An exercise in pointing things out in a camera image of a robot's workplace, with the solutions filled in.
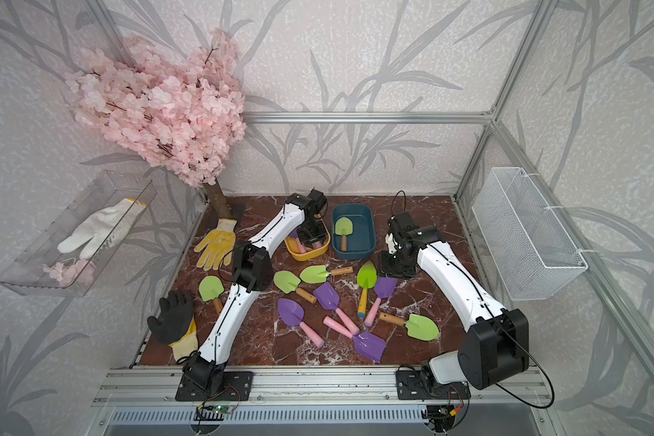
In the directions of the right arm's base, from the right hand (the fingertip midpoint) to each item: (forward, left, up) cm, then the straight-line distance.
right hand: (383, 270), depth 81 cm
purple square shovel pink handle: (-3, +17, -13) cm, 21 cm away
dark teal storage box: (+19, +5, -13) cm, 23 cm away
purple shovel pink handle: (+17, +28, -11) cm, 34 cm away
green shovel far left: (+2, +59, -15) cm, 61 cm away
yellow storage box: (+12, +23, -10) cm, 28 cm away
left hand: (+19, +20, -12) cm, 30 cm away
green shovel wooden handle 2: (+7, +23, -15) cm, 28 cm away
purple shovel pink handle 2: (-8, +28, -13) cm, 32 cm away
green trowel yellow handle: (+5, +4, -15) cm, 16 cm away
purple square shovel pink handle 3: (-17, +6, -13) cm, 22 cm away
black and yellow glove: (-12, +64, -12) cm, 66 cm away
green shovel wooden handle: (+3, +32, -13) cm, 34 cm away
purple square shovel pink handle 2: (+1, -2, -13) cm, 13 cm away
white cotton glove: (+1, +73, +20) cm, 75 cm away
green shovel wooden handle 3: (-12, -11, -15) cm, 22 cm away
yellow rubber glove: (+20, +61, -14) cm, 66 cm away
